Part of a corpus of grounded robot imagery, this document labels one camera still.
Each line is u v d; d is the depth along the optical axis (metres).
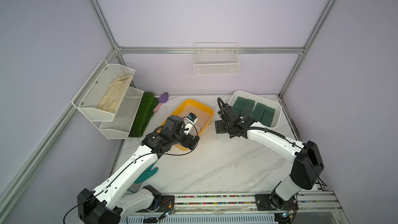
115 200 0.39
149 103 1.08
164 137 0.54
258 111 1.09
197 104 1.13
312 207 0.74
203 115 1.07
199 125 0.96
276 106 1.08
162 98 1.18
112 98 0.78
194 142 0.67
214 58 1.07
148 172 0.83
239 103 1.13
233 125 0.61
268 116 1.06
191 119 0.65
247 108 1.11
